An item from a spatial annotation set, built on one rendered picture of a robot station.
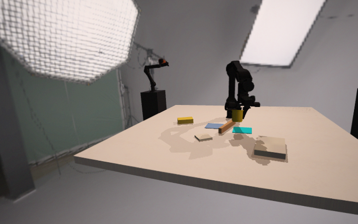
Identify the olive-yellow cup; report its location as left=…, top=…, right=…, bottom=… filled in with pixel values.
left=232, top=110, right=243, bottom=122

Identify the yellow rectangular block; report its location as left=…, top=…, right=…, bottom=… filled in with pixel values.
left=177, top=117, right=194, bottom=124

